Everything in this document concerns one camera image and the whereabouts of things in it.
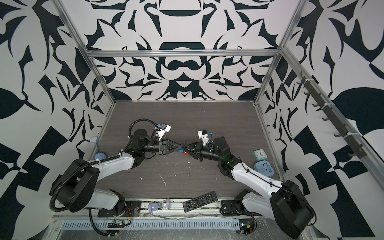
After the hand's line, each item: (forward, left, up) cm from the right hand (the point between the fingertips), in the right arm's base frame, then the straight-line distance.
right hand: (183, 149), depth 70 cm
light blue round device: (-2, -44, -21) cm, 49 cm away
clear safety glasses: (-20, +15, -19) cm, 32 cm away
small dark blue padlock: (0, +1, -1) cm, 1 cm away
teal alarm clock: (+7, -45, -22) cm, 50 cm away
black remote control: (-18, -7, -21) cm, 29 cm away
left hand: (+2, +1, -1) cm, 3 cm away
